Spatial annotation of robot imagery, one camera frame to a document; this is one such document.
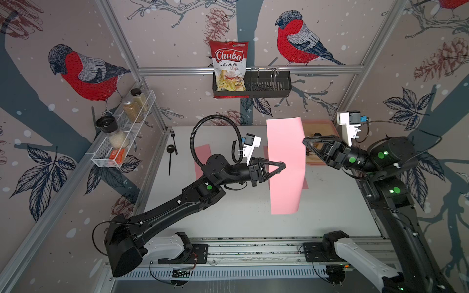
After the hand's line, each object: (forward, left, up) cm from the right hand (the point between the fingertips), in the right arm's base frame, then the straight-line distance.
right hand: (303, 142), depth 49 cm
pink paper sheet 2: (+12, -16, -50) cm, 54 cm away
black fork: (+46, +65, -48) cm, 93 cm away
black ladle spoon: (+34, +63, -48) cm, 86 cm away
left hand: (-5, +5, -6) cm, 9 cm away
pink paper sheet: (+31, +44, -49) cm, 73 cm away
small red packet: (+5, +64, -15) cm, 66 cm away
